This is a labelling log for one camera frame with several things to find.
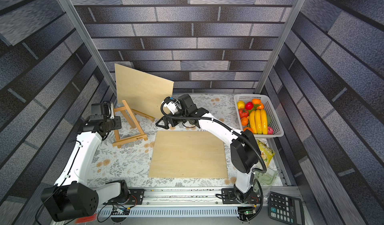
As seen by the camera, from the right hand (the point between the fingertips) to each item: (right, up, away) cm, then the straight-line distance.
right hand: (160, 121), depth 78 cm
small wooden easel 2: (-19, +3, +23) cm, 30 cm away
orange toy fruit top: (+64, +11, +25) cm, 69 cm away
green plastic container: (+58, -32, +1) cm, 66 cm away
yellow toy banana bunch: (+59, -2, +14) cm, 61 cm away
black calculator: (+62, -41, -9) cm, 75 cm away
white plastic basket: (+70, -3, +15) cm, 72 cm away
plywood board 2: (+14, -22, +10) cm, 28 cm away
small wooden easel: (-23, -12, +2) cm, 26 cm away
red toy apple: (+56, +8, +22) cm, 61 cm away
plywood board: (-17, +18, +20) cm, 31 cm away
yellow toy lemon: (+51, +9, +25) cm, 58 cm away
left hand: (-25, +1, +1) cm, 25 cm away
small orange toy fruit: (+51, -2, +18) cm, 54 cm away
